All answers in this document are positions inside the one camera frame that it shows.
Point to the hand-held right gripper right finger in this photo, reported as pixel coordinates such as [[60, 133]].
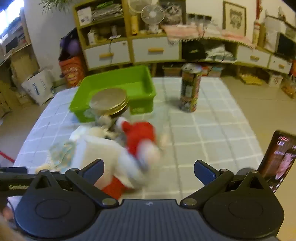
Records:
[[203, 171]]

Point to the green plastic bin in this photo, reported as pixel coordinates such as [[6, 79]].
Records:
[[138, 83]]

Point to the framed cat picture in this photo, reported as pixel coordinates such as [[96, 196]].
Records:
[[172, 11]]

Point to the green potted plant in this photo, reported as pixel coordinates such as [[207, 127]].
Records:
[[55, 2]]

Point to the person's left forearm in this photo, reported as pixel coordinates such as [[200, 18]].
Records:
[[9, 229]]

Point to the pile of folded clothes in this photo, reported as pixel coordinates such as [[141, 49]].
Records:
[[219, 54]]

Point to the black bag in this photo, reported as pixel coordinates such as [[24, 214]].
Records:
[[193, 51]]

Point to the yellow bottle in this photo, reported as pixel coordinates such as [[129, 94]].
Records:
[[134, 25]]

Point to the stack of newspapers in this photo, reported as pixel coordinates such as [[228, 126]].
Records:
[[106, 12]]

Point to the patterned cloth doll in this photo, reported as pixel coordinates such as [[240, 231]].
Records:
[[62, 153]]

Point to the pink fringed cloth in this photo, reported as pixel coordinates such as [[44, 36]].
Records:
[[182, 32]]

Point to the grey checked tablecloth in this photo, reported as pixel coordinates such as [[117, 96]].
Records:
[[208, 139]]

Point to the white storage box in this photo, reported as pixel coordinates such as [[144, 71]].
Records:
[[275, 80]]

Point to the egg tray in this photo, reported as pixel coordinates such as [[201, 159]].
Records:
[[251, 79]]

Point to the red plush toy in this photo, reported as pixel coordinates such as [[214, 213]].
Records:
[[138, 134]]

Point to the glass jar with gold lid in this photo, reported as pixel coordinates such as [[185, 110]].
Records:
[[108, 99]]

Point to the clear storage box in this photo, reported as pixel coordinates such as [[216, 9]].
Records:
[[171, 71]]

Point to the low wooden drawer cabinet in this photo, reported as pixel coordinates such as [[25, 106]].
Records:
[[157, 56]]

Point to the small white desk fan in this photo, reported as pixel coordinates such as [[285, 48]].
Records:
[[152, 15]]

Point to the wooden storage shelf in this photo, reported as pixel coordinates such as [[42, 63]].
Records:
[[18, 64]]

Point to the tall wooden shelf cabinet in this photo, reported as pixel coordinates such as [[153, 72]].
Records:
[[79, 34]]

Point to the tall printed drink can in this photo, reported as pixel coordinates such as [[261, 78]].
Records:
[[190, 92]]

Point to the large white fan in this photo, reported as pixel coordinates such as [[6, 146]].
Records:
[[136, 5]]

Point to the purple ball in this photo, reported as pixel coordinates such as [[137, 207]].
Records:
[[74, 45]]

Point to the framed line drawing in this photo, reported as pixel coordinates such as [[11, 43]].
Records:
[[234, 17]]

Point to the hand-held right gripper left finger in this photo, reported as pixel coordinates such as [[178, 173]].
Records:
[[96, 168]]

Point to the orange printed bag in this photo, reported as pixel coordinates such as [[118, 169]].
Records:
[[72, 73]]

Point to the white cardboard box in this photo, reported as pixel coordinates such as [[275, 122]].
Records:
[[38, 88]]

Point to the white carton box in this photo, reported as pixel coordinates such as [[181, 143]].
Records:
[[84, 16]]

